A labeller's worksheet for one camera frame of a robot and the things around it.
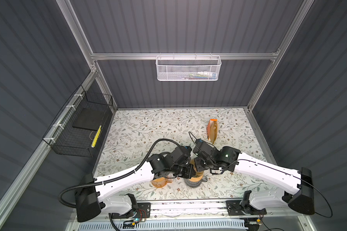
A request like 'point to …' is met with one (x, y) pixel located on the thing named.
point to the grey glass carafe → (204, 179)
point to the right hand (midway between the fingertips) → (196, 165)
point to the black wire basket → (75, 131)
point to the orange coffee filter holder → (212, 130)
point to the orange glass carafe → (161, 182)
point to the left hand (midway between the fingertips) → (197, 174)
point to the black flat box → (89, 118)
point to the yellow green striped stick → (96, 136)
